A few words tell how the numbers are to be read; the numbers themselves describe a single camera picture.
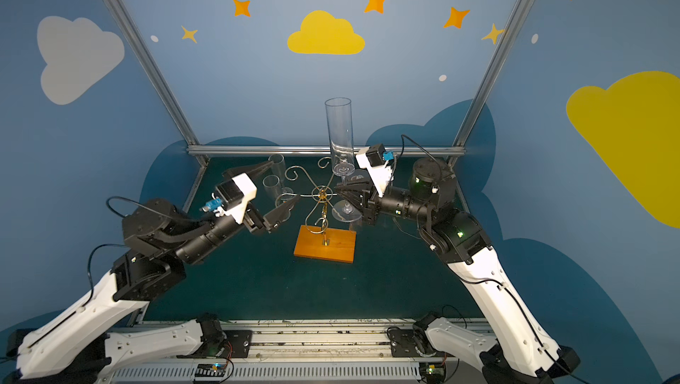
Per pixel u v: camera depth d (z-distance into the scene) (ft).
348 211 1.84
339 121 1.46
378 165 1.47
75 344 1.27
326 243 3.05
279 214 1.39
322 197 2.29
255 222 1.36
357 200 1.76
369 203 1.51
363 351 2.42
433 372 2.40
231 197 1.10
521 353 1.19
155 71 2.93
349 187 1.68
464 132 3.66
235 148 3.89
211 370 2.39
